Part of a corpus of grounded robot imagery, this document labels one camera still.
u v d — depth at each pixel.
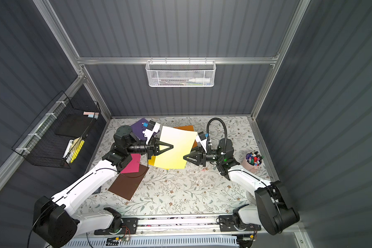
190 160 0.68
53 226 0.39
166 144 0.63
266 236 0.69
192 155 0.68
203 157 0.65
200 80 0.94
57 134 0.73
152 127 0.59
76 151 0.69
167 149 0.64
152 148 0.59
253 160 0.82
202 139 0.66
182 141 0.63
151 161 0.98
